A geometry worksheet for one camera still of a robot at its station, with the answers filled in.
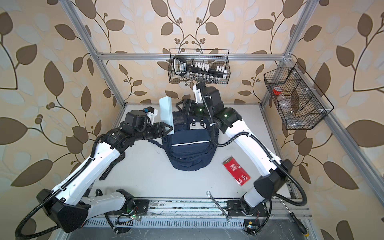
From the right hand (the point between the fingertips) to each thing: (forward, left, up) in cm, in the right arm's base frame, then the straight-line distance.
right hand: (182, 107), depth 68 cm
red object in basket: (+15, -51, -4) cm, 53 cm away
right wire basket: (+10, -65, -10) cm, 66 cm away
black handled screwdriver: (-42, -52, -36) cm, 76 cm away
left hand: (-5, +7, -9) cm, 12 cm away
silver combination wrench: (-39, -21, -39) cm, 59 cm away
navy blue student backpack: (-6, -2, -29) cm, 30 cm away
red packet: (-16, -29, -37) cm, 50 cm away
